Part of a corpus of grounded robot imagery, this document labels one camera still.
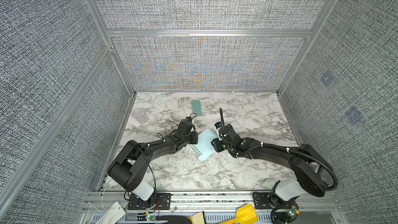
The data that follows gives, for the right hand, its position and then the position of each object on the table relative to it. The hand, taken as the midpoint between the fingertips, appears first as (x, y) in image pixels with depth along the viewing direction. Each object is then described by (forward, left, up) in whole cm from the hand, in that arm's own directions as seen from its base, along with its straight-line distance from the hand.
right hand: (213, 141), depth 88 cm
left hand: (+4, +9, -1) cm, 10 cm away
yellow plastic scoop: (-33, -13, -6) cm, 36 cm away
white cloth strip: (-34, +47, -3) cm, 58 cm away
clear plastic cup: (+21, +48, -1) cm, 52 cm away
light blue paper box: (-2, +5, -1) cm, 6 cm away
